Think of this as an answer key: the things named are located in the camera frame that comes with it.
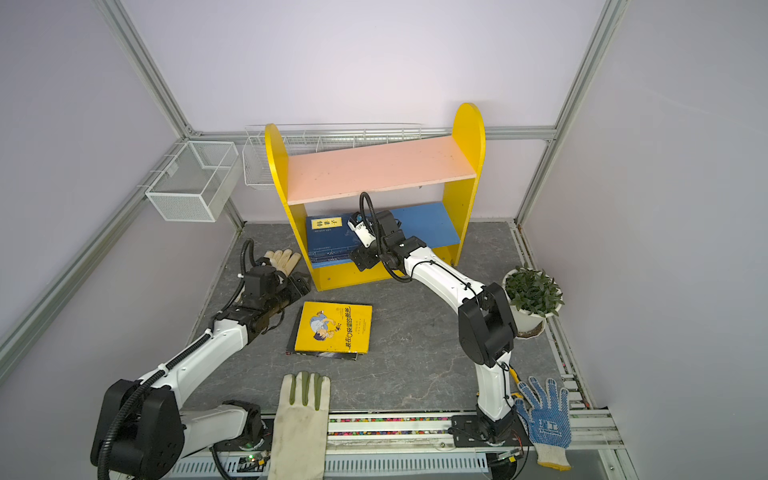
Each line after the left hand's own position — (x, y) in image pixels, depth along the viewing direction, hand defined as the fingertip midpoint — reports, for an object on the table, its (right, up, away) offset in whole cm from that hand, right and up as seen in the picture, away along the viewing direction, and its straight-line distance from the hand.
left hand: (304, 284), depth 86 cm
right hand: (+17, +11, +2) cm, 20 cm away
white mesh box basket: (-41, +33, +14) cm, 54 cm away
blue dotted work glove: (+66, -34, -11) cm, 75 cm away
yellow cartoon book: (+9, -13, 0) cm, 15 cm away
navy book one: (+7, +9, +1) cm, 11 cm away
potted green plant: (+64, -3, -6) cm, 64 cm away
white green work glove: (+3, -35, -12) cm, 37 cm away
